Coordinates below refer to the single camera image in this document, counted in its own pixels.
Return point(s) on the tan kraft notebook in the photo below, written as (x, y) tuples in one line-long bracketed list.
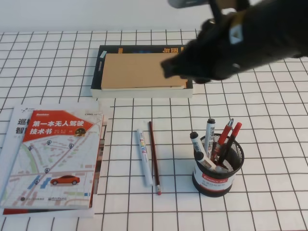
[(137, 70)]

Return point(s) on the white marker lower black cap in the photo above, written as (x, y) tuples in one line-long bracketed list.
[(207, 163)]

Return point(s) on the red pen with clip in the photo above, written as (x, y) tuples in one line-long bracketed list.
[(222, 139)]

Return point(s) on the thick black cover book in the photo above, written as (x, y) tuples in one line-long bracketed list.
[(98, 92)]

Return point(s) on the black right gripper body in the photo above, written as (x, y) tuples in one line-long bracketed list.
[(223, 49)]

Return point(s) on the white marker left black cap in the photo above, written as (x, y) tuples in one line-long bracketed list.
[(196, 141)]

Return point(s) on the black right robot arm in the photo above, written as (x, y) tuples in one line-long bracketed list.
[(281, 26)]

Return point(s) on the white book under orange book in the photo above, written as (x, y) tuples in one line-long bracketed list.
[(18, 120)]

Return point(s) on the tall white marker black cap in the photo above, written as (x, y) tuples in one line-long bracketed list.
[(209, 136)]

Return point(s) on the black mesh pen holder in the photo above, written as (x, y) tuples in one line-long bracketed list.
[(215, 184)]

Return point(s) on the dark red pencil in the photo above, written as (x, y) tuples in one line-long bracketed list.
[(154, 159)]

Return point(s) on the red gel pen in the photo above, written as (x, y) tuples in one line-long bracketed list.
[(224, 152)]

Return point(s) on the white paint marker pen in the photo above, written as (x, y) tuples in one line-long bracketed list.
[(144, 158)]

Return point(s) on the orange self-driving car book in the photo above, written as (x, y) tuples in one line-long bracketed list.
[(55, 158)]

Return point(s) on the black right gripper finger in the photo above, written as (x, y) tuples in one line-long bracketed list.
[(199, 78), (178, 65)]

